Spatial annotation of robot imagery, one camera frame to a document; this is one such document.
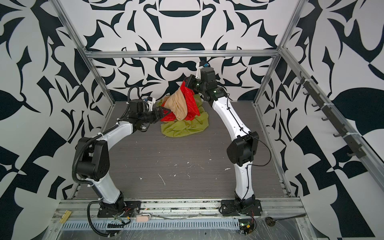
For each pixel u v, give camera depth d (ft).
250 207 2.26
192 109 3.00
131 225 2.30
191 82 2.35
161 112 2.64
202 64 2.38
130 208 2.38
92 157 1.60
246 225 2.34
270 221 2.29
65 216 2.34
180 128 3.26
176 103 2.97
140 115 2.53
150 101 2.78
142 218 2.30
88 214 2.25
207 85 2.08
